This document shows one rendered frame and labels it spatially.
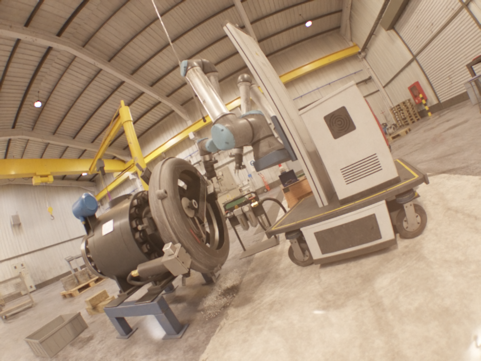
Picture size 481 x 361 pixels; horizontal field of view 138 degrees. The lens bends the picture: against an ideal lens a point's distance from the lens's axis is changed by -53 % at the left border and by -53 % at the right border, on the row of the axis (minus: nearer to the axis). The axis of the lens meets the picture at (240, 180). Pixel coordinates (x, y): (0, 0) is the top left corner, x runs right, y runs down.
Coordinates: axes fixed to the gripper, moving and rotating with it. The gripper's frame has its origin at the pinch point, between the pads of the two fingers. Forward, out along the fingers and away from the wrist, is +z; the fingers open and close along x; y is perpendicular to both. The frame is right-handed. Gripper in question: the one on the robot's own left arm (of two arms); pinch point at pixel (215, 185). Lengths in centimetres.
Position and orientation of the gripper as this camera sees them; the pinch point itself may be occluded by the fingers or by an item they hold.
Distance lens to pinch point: 154.0
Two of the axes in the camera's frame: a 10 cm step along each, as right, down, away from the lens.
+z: 2.1, 9.3, 3.1
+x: -6.2, 3.7, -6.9
